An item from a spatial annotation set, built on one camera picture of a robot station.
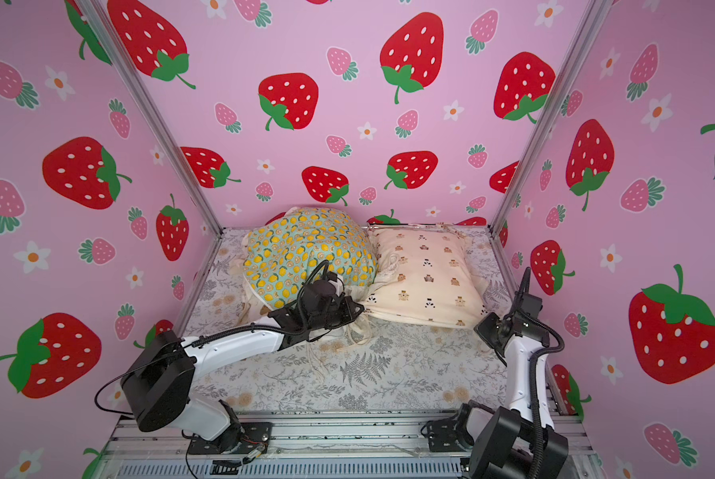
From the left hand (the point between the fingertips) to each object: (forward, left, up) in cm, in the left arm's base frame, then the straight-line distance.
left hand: (369, 307), depth 82 cm
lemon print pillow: (+13, +25, +9) cm, 30 cm away
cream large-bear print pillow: (+4, +36, -8) cm, 37 cm away
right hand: (-4, -32, -5) cm, 33 cm away
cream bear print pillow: (+11, -17, 0) cm, 21 cm away
